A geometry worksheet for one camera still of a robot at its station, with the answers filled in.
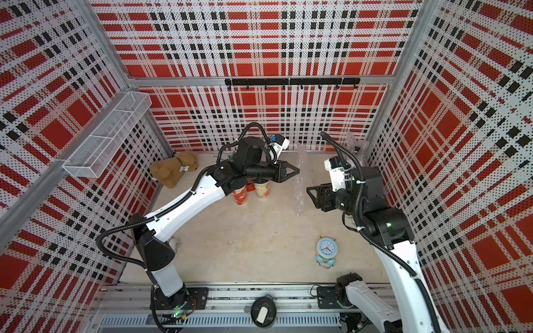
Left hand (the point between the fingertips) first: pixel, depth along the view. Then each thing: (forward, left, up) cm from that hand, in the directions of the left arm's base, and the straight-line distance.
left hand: (301, 172), depth 67 cm
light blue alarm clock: (-15, -12, -30) cm, 36 cm away
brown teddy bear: (+20, +62, -24) cm, 69 cm away
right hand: (-7, -5, -1) cm, 8 cm away
